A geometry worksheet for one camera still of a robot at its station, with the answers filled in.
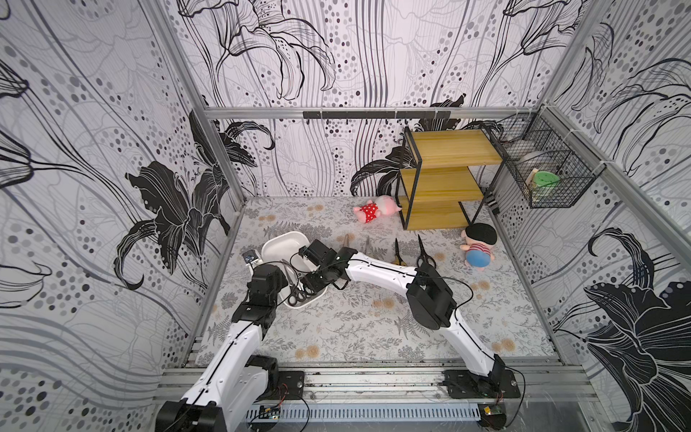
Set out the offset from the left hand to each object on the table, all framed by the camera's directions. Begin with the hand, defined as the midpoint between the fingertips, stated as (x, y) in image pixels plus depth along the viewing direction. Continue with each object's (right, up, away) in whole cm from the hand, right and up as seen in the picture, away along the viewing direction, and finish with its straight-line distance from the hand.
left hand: (276, 271), depth 85 cm
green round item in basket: (+83, +29, -6) cm, 88 cm away
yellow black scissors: (+41, +2, +13) cm, 43 cm away
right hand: (+11, -4, +6) cm, 13 cm away
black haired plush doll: (+71, +10, +10) cm, 72 cm away
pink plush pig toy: (+36, +23, +22) cm, 48 cm away
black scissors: (+51, +3, +14) cm, 53 cm away
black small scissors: (+6, -9, +3) cm, 11 cm away
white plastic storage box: (+1, +7, +5) cm, 9 cm away
